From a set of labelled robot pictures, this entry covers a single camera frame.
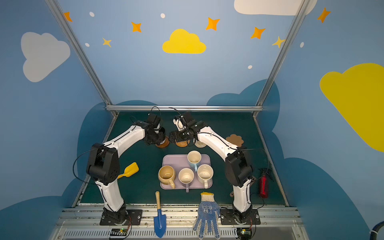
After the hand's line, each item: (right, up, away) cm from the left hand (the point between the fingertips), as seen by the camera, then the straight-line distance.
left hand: (158, 139), depth 95 cm
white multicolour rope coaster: (+26, -4, +10) cm, 28 cm away
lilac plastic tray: (+14, -14, +1) cm, 20 cm away
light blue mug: (+23, -11, -2) cm, 26 cm away
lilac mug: (+18, -22, -7) cm, 29 cm away
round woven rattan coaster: (+15, -4, +9) cm, 18 cm away
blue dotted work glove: (+30, -37, -19) cm, 51 cm away
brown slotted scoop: (+44, -30, -13) cm, 55 cm away
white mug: (+29, -20, -6) cm, 36 cm away
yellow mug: (+7, -21, -7) cm, 23 cm away
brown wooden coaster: (+3, -4, +7) cm, 8 cm away
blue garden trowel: (+5, -39, -21) cm, 45 cm away
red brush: (+63, -23, -11) cm, 68 cm away
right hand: (+12, +3, -8) cm, 15 cm away
